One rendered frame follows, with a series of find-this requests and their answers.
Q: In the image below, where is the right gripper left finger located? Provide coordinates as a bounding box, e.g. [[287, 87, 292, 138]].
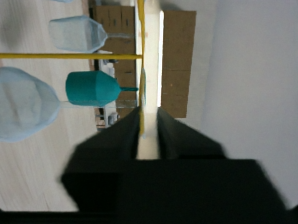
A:
[[62, 106, 139, 160]]

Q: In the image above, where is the yellow wire glass rack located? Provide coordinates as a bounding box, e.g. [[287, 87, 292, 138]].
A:
[[0, 0, 145, 135]]

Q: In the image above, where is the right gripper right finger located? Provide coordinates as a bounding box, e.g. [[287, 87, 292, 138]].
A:
[[158, 106, 234, 159]]

